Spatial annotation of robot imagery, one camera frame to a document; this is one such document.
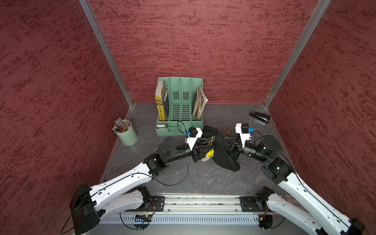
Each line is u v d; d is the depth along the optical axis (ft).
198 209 2.42
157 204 2.44
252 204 2.40
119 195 1.47
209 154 2.10
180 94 3.73
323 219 1.36
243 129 1.72
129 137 2.95
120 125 2.94
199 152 1.83
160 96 2.93
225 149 1.91
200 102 3.12
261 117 3.57
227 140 1.89
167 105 3.32
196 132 1.75
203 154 1.91
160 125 2.80
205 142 2.08
